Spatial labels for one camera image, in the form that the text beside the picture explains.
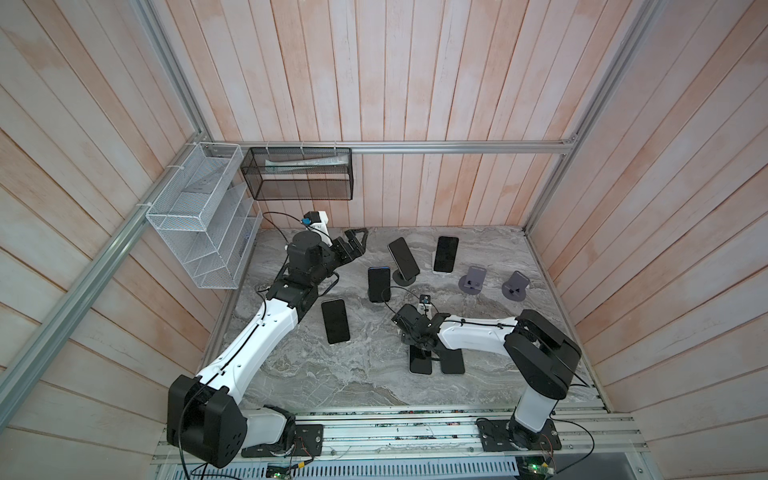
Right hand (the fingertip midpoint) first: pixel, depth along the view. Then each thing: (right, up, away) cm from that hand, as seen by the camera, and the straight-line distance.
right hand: (414, 332), depth 94 cm
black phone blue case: (-11, +15, -1) cm, 19 cm away
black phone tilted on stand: (-3, +24, +7) cm, 25 cm away
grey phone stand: (+35, +14, +4) cm, 38 cm away
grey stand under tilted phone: (-4, +16, +8) cm, 18 cm away
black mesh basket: (-40, +54, +11) cm, 68 cm away
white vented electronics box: (+1, -27, -23) cm, 36 cm away
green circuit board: (+26, -27, -23) cm, 44 cm away
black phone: (+13, +25, +12) cm, 31 cm away
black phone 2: (+10, -7, -7) cm, 14 cm away
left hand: (-17, +28, -18) cm, 37 cm away
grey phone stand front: (+20, +16, +5) cm, 26 cm away
